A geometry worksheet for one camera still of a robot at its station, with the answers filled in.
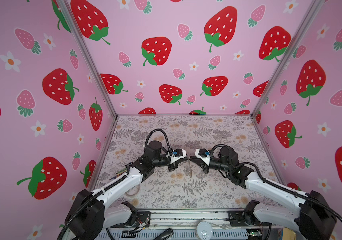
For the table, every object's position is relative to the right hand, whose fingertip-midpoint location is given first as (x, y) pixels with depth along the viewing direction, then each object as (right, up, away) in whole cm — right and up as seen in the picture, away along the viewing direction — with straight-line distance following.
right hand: (190, 157), depth 74 cm
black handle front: (-12, -34, -7) cm, 37 cm away
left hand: (-2, 0, 0) cm, 2 cm away
